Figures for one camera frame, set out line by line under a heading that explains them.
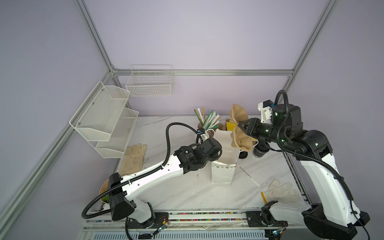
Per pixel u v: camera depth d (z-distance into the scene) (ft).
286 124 1.29
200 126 3.39
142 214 1.95
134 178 1.34
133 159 3.14
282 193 2.69
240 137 2.08
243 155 3.15
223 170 2.32
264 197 2.66
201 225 2.40
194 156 1.62
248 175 2.92
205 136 2.08
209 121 3.22
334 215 1.23
